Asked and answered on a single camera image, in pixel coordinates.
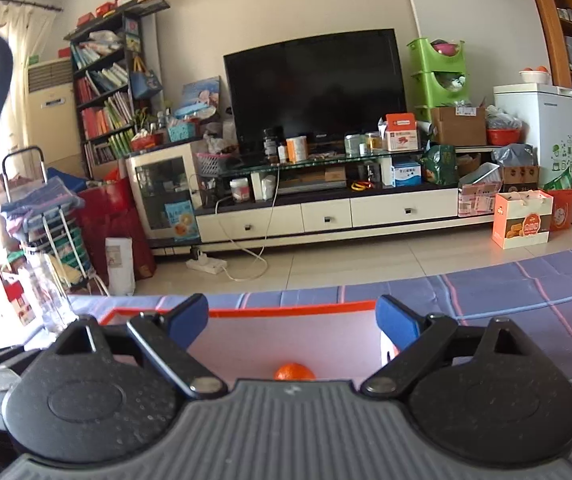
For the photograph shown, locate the orange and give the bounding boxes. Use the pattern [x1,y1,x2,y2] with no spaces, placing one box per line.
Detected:
[273,362,316,382]

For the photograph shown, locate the white paper bag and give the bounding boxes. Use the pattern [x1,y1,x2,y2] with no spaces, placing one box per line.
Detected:
[105,237,135,296]

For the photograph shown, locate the orange cardboard storage box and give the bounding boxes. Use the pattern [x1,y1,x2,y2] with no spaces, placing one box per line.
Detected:
[188,300,397,385]

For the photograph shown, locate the white power strip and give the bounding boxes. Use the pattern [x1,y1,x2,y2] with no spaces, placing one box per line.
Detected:
[186,254,227,275]

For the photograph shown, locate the blue plaid bed sheet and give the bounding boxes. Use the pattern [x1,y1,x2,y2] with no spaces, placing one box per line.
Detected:
[64,246,572,476]

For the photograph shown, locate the white glass door cabinet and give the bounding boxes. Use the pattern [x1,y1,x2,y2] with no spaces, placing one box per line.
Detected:
[126,141,202,247]

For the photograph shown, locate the orange gift box on floor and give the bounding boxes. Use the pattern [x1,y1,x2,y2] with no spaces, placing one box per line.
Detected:
[492,190,554,250]

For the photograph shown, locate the white drawer TV stand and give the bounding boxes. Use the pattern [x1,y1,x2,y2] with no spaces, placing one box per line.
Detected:
[197,152,492,250]

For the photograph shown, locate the brown cardboard box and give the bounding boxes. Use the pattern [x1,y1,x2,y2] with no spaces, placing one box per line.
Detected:
[430,106,486,146]

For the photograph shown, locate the white standing air conditioner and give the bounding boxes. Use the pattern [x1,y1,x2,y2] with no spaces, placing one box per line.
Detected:
[26,58,85,177]

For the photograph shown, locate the green stacked storage bins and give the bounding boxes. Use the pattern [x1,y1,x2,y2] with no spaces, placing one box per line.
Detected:
[407,37,470,122]

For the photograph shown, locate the white chest freezer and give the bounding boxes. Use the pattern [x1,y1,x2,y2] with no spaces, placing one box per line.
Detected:
[494,84,572,186]

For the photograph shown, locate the black flat screen television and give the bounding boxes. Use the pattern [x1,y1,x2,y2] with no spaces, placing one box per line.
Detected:
[224,28,407,157]

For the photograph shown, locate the dark bookshelf with books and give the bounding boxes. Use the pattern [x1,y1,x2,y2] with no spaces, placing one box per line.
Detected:
[65,0,169,180]

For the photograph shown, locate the white wire cart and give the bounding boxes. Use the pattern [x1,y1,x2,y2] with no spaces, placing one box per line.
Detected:
[1,146,109,296]

